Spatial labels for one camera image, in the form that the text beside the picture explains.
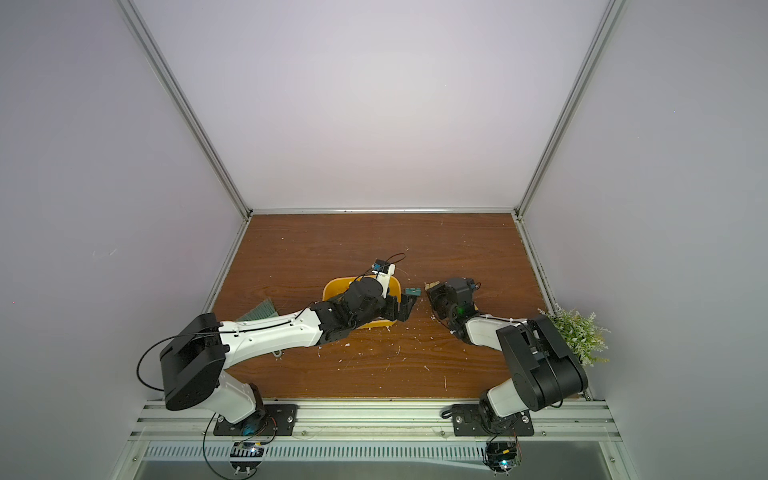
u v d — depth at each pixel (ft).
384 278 2.35
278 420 2.38
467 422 2.38
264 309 3.03
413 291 3.11
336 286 3.06
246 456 2.34
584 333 2.26
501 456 2.27
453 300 2.35
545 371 1.45
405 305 2.35
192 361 1.40
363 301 2.00
